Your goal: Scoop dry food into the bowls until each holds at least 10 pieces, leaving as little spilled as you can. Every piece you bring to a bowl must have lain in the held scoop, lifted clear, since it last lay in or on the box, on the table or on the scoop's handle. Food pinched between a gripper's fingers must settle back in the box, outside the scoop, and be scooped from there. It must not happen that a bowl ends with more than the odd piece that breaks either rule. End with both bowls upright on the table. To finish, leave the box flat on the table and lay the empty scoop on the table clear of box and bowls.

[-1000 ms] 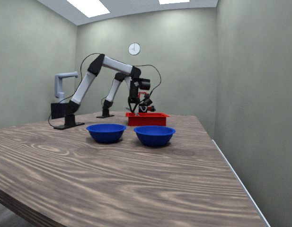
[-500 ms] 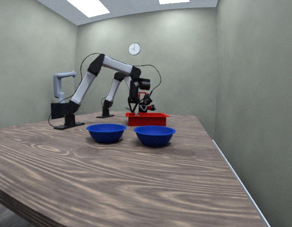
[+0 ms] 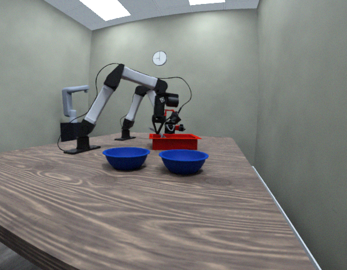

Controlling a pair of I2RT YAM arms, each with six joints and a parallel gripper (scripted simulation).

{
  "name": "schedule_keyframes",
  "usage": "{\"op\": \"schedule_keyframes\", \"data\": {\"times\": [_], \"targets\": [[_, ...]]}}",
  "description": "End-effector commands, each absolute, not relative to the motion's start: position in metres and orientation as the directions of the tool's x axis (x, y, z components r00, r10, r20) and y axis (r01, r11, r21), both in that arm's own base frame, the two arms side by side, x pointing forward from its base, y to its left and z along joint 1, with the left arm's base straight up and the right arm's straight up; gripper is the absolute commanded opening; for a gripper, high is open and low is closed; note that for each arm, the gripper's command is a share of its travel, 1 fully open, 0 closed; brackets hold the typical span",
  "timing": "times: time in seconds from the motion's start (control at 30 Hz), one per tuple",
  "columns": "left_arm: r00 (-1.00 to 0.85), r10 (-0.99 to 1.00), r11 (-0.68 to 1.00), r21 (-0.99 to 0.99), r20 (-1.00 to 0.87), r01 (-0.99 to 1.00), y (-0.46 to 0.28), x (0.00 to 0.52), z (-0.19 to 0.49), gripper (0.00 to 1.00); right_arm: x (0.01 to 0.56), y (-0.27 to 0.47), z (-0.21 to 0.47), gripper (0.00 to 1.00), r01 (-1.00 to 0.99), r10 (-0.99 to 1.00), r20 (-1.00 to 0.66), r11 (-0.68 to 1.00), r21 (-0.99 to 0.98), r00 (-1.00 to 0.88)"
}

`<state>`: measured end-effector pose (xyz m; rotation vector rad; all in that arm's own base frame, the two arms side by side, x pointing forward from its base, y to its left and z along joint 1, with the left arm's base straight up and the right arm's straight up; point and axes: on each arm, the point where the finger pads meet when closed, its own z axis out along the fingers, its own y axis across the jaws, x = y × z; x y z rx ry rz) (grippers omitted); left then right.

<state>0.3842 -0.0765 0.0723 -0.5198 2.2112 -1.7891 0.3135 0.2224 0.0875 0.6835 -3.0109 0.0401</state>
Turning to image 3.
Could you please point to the red divided box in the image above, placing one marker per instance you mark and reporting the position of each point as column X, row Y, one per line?
column 174, row 142

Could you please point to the blue bowl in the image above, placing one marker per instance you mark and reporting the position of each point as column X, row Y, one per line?
column 124, row 158
column 183, row 161

